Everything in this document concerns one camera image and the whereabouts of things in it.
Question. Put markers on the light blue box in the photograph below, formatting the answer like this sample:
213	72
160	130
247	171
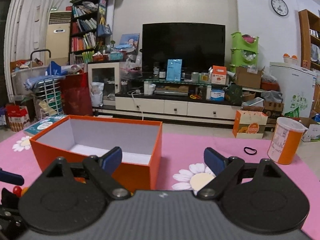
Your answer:
174	70

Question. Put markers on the orange cardboard box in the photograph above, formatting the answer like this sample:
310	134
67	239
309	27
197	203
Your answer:
77	137

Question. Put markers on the round wall clock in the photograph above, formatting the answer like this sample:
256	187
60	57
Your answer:
280	7

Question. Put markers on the teal paperback book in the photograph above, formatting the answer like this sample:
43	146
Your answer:
43	124

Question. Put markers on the black flat television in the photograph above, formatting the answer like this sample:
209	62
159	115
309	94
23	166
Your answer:
199	45

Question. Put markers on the white tv cabinet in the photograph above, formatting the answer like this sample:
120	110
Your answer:
160	99

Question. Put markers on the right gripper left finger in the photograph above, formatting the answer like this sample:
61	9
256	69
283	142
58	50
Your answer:
100	170

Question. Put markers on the wire basket cart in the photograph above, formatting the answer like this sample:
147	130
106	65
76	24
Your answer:
45	90

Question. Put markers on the red gift bag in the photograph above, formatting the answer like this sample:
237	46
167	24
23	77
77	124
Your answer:
76	99

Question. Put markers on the white glass door cabinet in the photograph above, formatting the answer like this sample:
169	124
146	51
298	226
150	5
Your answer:
108	74

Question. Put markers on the red white carton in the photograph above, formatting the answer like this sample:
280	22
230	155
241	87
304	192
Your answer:
18	117

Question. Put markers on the orange fruit gift box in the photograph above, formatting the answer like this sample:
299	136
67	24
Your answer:
249	124

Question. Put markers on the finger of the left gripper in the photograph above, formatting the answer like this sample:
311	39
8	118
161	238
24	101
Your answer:
11	178

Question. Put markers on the orange white canister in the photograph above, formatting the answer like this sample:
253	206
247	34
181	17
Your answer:
285	141

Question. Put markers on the beige standing air conditioner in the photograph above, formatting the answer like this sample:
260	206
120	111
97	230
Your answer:
57	38

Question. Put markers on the white small fridge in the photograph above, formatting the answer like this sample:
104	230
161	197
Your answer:
297	85

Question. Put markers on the wooden shelf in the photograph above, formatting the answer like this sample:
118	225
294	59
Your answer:
308	22

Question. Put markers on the brown cardboard box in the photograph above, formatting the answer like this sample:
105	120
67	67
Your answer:
248	77

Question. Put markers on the dark bookshelf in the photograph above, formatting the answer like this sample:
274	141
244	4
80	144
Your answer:
90	29

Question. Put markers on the green stacked storage rack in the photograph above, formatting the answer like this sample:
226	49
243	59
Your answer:
244	51

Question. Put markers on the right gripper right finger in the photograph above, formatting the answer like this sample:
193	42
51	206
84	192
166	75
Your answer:
226	170

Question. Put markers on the white curtain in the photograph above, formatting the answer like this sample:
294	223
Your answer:
25	31

